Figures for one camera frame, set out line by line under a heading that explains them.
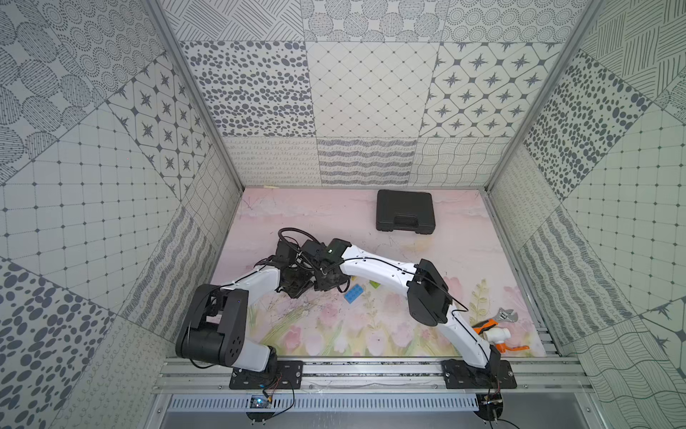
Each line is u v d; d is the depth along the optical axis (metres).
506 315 0.84
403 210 1.11
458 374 0.73
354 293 0.88
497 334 0.79
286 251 0.74
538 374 0.76
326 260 0.63
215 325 0.44
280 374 0.73
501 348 0.78
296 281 0.78
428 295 0.54
